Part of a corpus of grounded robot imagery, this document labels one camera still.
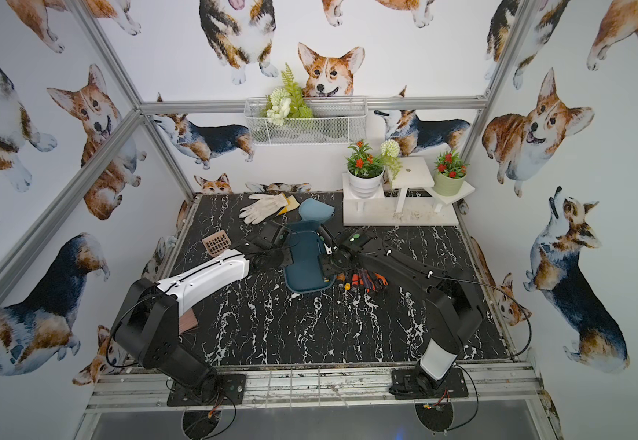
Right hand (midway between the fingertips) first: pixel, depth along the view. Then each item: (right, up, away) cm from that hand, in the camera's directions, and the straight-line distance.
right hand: (326, 265), depth 84 cm
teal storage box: (-7, -5, +11) cm, 14 cm away
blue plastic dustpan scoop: (-7, +18, +35) cm, 39 cm away
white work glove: (-27, +18, +30) cm, 44 cm away
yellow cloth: (-16, +20, +33) cm, 42 cm away
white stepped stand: (+32, +21, +26) cm, 46 cm away
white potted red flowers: (+12, +29, +4) cm, 32 cm away
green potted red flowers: (+42, +29, +9) cm, 51 cm away
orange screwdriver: (+19, -6, +9) cm, 22 cm away
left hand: (-12, +4, +6) cm, 14 cm away
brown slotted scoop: (-43, +4, +22) cm, 49 cm away
